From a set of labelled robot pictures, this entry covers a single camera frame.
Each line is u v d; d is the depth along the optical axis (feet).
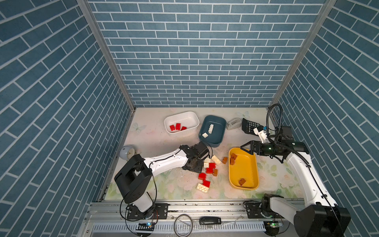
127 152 2.84
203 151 2.24
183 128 3.43
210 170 2.86
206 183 2.72
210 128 3.45
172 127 3.53
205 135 3.40
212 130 3.49
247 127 3.45
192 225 2.27
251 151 2.19
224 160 2.99
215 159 2.99
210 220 2.28
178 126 3.60
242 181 2.71
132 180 1.43
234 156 2.99
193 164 2.04
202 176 2.72
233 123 3.54
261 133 2.32
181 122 3.58
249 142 2.24
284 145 1.81
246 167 2.89
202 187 2.64
